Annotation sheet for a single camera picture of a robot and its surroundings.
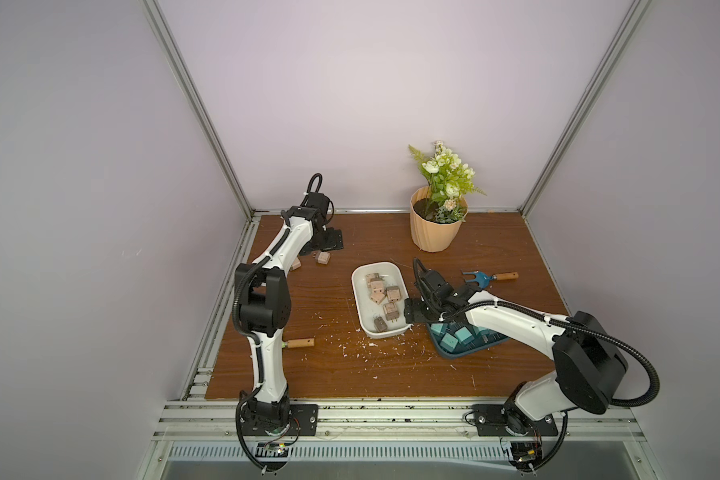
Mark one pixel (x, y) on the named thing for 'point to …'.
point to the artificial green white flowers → (450, 181)
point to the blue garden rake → (483, 279)
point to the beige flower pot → (429, 234)
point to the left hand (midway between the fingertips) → (330, 243)
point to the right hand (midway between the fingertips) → (413, 311)
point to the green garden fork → (298, 343)
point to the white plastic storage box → (393, 273)
